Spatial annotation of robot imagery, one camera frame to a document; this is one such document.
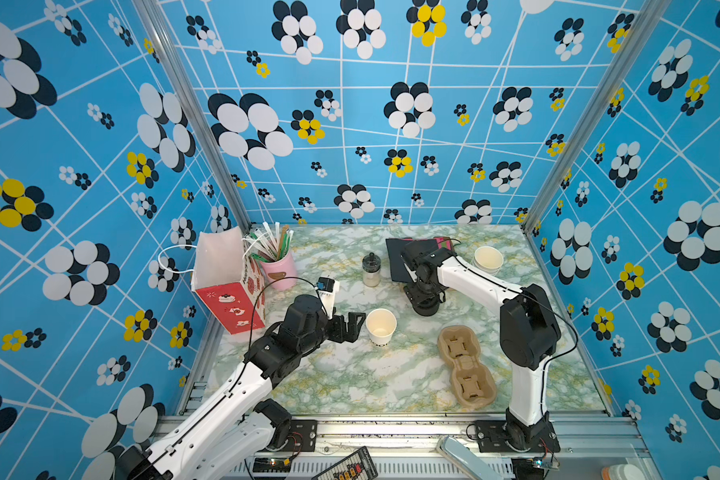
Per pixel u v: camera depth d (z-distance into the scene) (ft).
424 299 2.75
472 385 2.57
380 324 2.96
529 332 1.67
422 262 2.27
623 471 2.07
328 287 2.15
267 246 3.08
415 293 2.76
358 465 2.27
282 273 3.13
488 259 3.07
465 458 2.19
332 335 2.19
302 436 2.38
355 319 2.19
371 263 3.15
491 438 2.37
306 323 1.89
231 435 1.84
